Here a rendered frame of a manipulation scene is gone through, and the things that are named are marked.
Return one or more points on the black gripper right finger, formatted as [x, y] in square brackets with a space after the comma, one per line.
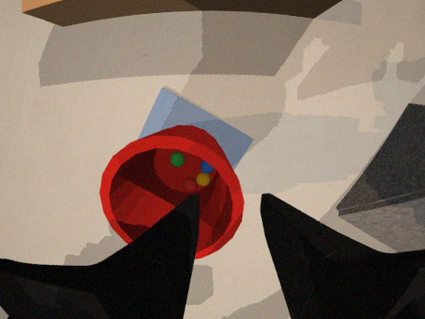
[327, 275]

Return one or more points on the red cup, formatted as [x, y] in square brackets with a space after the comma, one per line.
[139, 187]

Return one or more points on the blue marble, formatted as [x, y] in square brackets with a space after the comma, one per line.
[205, 167]

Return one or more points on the dark red ball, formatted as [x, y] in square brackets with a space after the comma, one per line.
[190, 184]

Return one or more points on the green marble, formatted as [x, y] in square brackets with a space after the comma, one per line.
[177, 159]

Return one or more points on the yellow marble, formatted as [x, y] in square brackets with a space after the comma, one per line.
[203, 179]

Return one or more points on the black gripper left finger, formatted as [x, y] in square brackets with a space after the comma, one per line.
[147, 279]

